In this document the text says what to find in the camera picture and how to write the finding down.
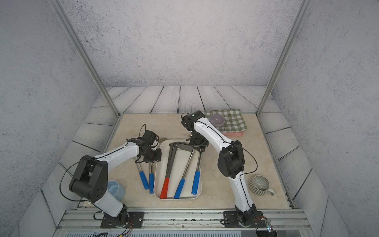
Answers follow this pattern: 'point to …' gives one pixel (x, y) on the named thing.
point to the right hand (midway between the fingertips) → (200, 150)
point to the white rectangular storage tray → (178, 166)
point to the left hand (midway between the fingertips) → (163, 159)
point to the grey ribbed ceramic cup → (259, 185)
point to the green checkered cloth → (234, 120)
